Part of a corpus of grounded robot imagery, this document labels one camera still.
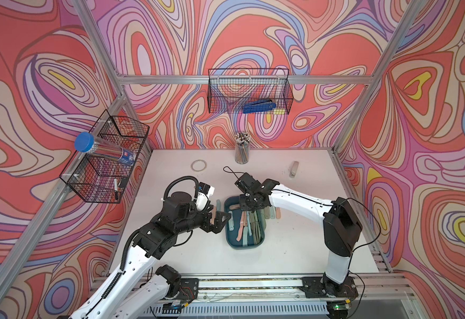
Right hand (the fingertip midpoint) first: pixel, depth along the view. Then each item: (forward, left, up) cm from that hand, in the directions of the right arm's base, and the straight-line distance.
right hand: (247, 210), depth 87 cm
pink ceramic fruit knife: (-5, +3, -6) cm, 8 cm away
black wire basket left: (+4, +57, +21) cm, 61 cm away
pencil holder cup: (+34, 0, +6) cm, 34 cm away
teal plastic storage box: (-7, +1, -5) cm, 8 cm away
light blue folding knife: (+2, -13, -7) cm, 14 cm away
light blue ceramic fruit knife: (+7, +13, -7) cm, 16 cm away
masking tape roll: (+33, +25, -6) cm, 42 cm away
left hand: (-9, +9, +17) cm, 21 cm away
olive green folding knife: (+2, -10, -7) cm, 12 cm away
